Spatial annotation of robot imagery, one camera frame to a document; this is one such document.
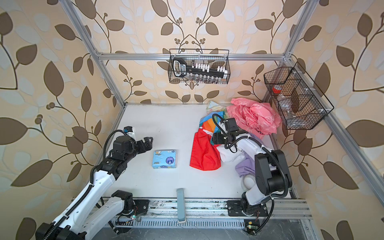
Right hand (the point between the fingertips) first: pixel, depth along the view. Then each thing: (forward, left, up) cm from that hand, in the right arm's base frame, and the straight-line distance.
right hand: (219, 139), depth 92 cm
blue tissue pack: (-11, +33, -2) cm, 35 cm away
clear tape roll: (-24, -14, -7) cm, 29 cm away
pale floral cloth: (+34, +1, -5) cm, 34 cm away
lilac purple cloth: (-15, -15, -5) cm, 22 cm away
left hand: (-5, +42, +11) cm, 43 cm away
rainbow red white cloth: (-10, +9, -2) cm, 14 cm away
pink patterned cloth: (+10, -25, +7) cm, 28 cm away
